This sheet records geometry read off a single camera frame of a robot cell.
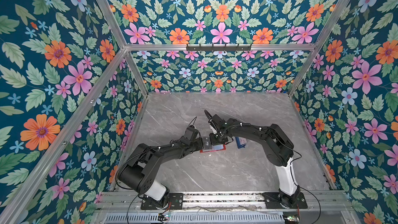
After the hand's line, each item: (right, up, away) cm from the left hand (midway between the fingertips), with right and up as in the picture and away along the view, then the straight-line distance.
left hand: (205, 141), depth 91 cm
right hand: (+4, -1, +2) cm, 5 cm away
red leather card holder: (+6, -4, -1) cm, 7 cm away
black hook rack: (+8, +56, +2) cm, 57 cm away
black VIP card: (+1, -2, +2) cm, 3 cm away
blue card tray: (+22, -1, +1) cm, 22 cm away
